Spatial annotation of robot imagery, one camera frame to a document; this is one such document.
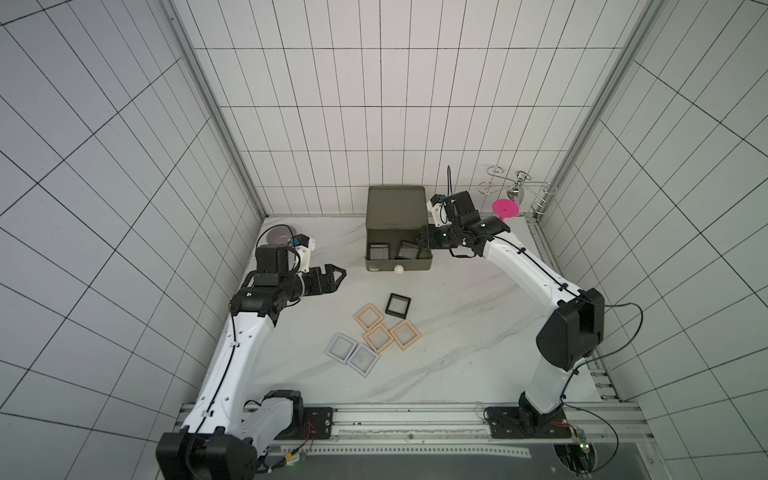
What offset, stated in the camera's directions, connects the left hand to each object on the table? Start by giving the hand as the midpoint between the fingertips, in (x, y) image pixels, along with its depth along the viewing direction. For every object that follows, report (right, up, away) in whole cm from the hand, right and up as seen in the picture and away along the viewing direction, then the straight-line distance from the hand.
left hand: (331, 281), depth 76 cm
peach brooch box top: (+9, -13, +14) cm, 22 cm away
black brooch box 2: (+18, -10, +17) cm, 27 cm away
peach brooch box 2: (+20, -18, +12) cm, 30 cm away
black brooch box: (+21, +7, +14) cm, 26 cm away
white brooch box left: (+1, -22, +11) cm, 24 cm away
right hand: (+21, +12, +7) cm, 25 cm away
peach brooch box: (+12, -19, +10) cm, 25 cm away
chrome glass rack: (+54, +26, +12) cm, 61 cm away
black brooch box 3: (+12, +8, +14) cm, 20 cm away
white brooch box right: (+8, -24, +7) cm, 26 cm away
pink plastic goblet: (+49, +20, +7) cm, 53 cm away
